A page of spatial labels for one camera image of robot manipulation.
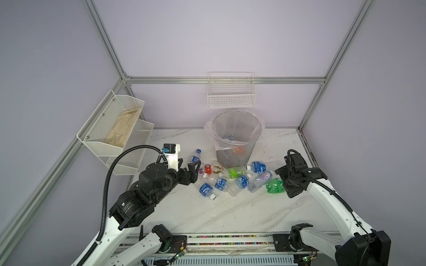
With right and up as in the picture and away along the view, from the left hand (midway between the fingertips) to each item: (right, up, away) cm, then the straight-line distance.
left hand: (190, 163), depth 61 cm
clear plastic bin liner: (+20, +17, +40) cm, 47 cm away
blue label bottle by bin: (+34, -7, +34) cm, 48 cm away
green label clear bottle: (+18, -10, +31) cm, 37 cm away
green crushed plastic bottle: (+43, -16, +29) cm, 54 cm away
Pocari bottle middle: (+12, -14, +25) cm, 32 cm away
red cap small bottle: (+5, -8, +33) cm, 34 cm away
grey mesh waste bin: (+17, -2, +33) cm, 37 cm away
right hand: (+41, -10, +20) cm, 46 cm away
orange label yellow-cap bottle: (+21, +4, +26) cm, 34 cm away
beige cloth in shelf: (-37, +15, +18) cm, 44 cm away
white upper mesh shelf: (-42, +14, +15) cm, 47 cm away
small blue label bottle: (-3, -2, +36) cm, 37 cm away
